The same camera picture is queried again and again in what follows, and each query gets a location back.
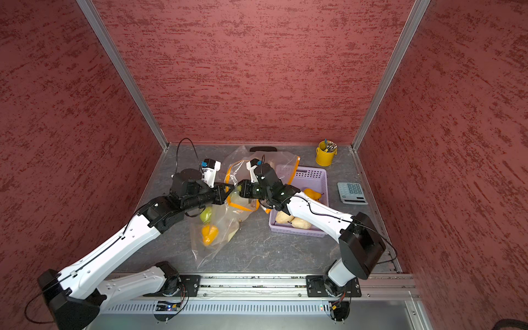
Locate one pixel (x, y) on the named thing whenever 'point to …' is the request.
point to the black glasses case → (263, 148)
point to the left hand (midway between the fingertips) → (233, 191)
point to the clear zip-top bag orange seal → (242, 168)
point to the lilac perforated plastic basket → (302, 178)
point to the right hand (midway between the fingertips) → (235, 192)
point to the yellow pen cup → (325, 152)
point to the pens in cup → (330, 146)
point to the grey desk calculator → (351, 193)
